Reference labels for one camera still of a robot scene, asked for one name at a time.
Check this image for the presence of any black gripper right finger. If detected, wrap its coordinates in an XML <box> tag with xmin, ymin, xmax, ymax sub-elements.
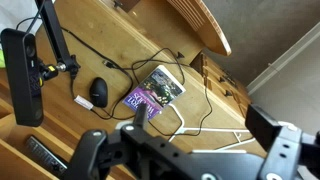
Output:
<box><xmin>245</xmin><ymin>104</ymin><xmax>320</xmax><ymax>180</ymax></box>

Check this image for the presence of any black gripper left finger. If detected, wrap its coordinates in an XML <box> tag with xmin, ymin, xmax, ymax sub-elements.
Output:
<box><xmin>61</xmin><ymin>103</ymin><xmax>188</xmax><ymax>180</ymax></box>

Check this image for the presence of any purple paperback book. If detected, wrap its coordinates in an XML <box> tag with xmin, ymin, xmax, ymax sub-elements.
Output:
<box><xmin>123</xmin><ymin>65</ymin><xmax>186</xmax><ymax>120</ymax></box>

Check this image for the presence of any black computer mouse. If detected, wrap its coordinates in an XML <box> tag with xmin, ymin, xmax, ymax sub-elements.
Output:
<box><xmin>89</xmin><ymin>77</ymin><xmax>108</xmax><ymax>108</ymax></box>

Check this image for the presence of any white usb adapter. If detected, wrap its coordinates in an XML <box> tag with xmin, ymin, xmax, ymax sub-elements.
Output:
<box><xmin>74</xmin><ymin>96</ymin><xmax>93</xmax><ymax>110</ymax></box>

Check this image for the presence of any black remote control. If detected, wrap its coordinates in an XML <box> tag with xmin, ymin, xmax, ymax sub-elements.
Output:
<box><xmin>26</xmin><ymin>136</ymin><xmax>67</xmax><ymax>177</ymax></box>

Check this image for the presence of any wooden roll-top desk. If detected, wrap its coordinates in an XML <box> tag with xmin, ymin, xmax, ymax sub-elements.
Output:
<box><xmin>0</xmin><ymin>0</ymin><xmax>268</xmax><ymax>180</ymax></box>

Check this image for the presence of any white wire clothes hanger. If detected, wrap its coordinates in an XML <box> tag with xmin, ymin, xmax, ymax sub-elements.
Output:
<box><xmin>115</xmin><ymin>104</ymin><xmax>257</xmax><ymax>155</ymax></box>

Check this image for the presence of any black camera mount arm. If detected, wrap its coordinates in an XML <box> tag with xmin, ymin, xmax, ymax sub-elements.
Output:
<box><xmin>35</xmin><ymin>0</ymin><xmax>81</xmax><ymax>81</ymax></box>

